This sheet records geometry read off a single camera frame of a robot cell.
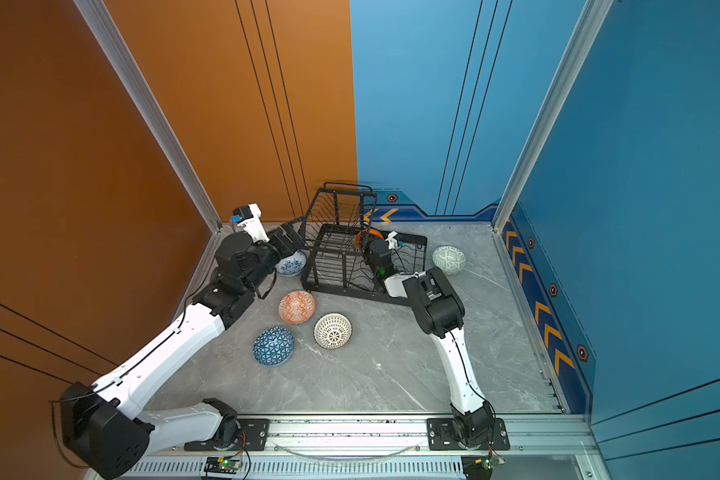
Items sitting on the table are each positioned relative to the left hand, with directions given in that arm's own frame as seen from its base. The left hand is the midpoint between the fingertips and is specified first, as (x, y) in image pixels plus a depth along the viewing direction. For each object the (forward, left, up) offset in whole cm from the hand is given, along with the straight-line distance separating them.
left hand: (296, 220), depth 72 cm
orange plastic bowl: (+6, -16, -12) cm, 21 cm away
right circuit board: (-46, -45, -36) cm, 73 cm away
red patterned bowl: (-5, +5, -34) cm, 34 cm away
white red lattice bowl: (-13, -7, -34) cm, 37 cm away
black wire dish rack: (-1, -11, -12) cm, 17 cm away
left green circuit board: (-46, +15, -37) cm, 61 cm away
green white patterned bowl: (+16, -47, -34) cm, 60 cm away
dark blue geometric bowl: (-17, +10, -34) cm, 40 cm away
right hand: (+20, -13, -24) cm, 34 cm away
